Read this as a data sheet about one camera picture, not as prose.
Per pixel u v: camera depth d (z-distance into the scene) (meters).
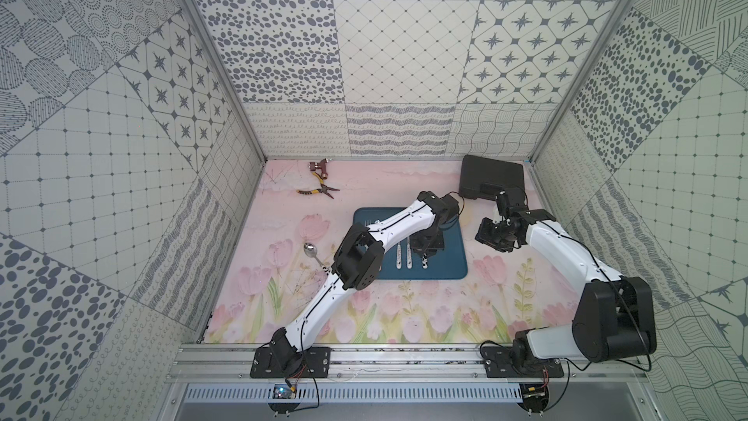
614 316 0.42
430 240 0.80
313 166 1.15
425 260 0.90
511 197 0.70
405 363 0.76
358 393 0.70
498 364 0.73
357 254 0.62
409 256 0.92
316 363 0.74
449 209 0.80
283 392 0.71
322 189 1.11
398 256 0.92
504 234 0.66
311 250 0.93
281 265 0.92
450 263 0.91
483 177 1.11
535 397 0.73
